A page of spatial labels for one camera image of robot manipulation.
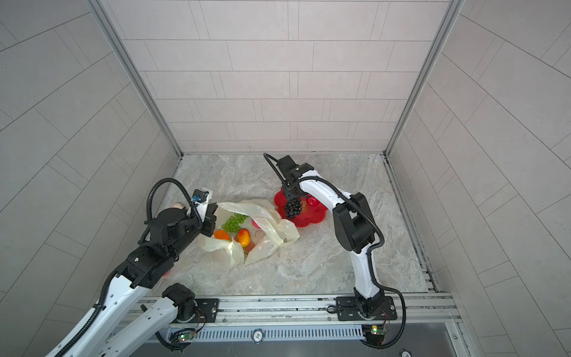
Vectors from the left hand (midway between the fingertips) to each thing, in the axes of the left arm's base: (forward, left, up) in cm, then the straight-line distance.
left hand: (220, 202), depth 71 cm
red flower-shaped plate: (+9, -31, -22) cm, 39 cm away
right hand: (+16, -24, -17) cm, 34 cm away
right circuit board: (-33, -49, -23) cm, 63 cm away
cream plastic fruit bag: (-8, -18, -4) cm, 20 cm away
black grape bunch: (+9, -23, -17) cm, 30 cm away
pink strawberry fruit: (-6, -12, -3) cm, 13 cm away
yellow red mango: (-3, -5, -20) cm, 21 cm away
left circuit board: (-33, +7, -20) cm, 40 cm away
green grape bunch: (+3, 0, -20) cm, 21 cm away
